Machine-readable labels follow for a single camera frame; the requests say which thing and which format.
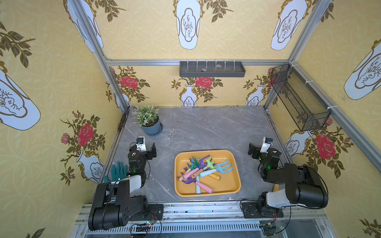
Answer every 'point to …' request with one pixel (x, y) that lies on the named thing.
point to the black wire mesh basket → (309, 112)
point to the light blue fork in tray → (198, 189)
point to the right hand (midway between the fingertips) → (257, 144)
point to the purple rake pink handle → (191, 180)
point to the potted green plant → (147, 117)
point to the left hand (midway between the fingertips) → (147, 143)
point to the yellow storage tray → (228, 183)
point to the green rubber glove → (117, 172)
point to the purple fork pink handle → (202, 164)
